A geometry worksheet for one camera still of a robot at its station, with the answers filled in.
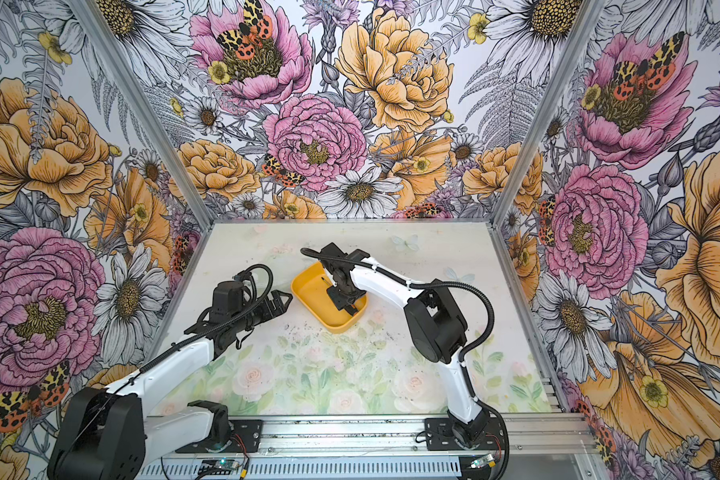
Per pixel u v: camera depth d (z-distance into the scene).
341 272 0.67
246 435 0.73
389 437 0.76
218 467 0.71
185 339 0.57
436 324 0.54
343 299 0.83
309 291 1.01
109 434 0.40
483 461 0.72
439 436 0.74
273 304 0.79
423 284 0.56
